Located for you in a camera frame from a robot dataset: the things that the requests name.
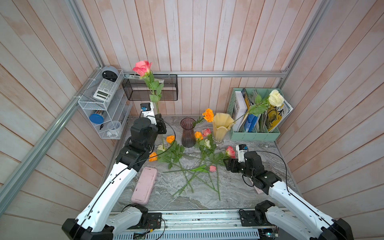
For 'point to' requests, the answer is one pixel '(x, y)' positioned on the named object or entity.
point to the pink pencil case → (144, 186)
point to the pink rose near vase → (206, 131)
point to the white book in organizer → (240, 108)
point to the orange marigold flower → (208, 115)
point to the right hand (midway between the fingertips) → (227, 158)
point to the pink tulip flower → (202, 169)
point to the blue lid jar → (97, 117)
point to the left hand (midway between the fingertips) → (161, 117)
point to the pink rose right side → (230, 152)
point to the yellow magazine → (276, 115)
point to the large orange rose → (170, 155)
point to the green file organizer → (252, 127)
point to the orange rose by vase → (198, 135)
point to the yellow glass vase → (221, 123)
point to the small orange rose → (170, 138)
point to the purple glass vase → (188, 137)
